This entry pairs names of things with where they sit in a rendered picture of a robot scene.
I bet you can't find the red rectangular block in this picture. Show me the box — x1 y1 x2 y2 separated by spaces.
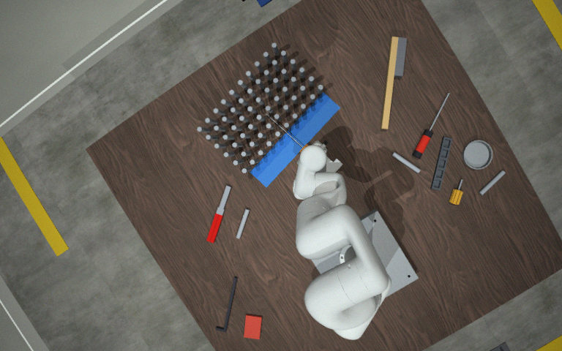
244 314 262 339

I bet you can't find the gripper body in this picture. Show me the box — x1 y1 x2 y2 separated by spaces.
297 140 322 165

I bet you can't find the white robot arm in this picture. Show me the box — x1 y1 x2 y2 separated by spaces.
293 144 391 340

